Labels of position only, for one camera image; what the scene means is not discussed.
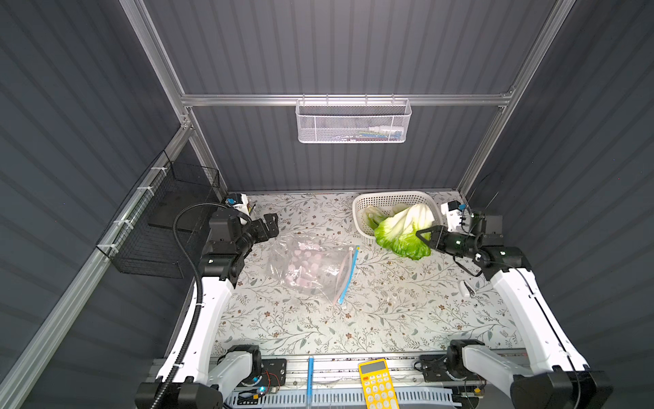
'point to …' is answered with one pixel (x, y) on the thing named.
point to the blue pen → (310, 382)
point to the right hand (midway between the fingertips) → (425, 234)
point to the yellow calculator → (377, 385)
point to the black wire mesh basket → (141, 241)
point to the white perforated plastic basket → (384, 200)
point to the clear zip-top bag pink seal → (310, 264)
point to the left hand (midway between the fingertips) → (266, 219)
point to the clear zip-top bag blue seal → (313, 267)
